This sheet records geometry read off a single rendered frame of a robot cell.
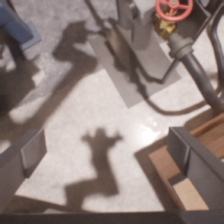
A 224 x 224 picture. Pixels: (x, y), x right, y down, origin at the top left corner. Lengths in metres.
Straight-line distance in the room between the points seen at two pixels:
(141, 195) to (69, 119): 0.50
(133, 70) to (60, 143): 0.52
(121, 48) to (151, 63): 0.18
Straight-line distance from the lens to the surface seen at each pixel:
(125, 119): 0.81
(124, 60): 0.87
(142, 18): 0.46
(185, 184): 0.37
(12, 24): 0.99
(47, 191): 0.95
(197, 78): 0.42
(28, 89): 0.99
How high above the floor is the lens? 0.81
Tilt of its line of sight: 81 degrees down
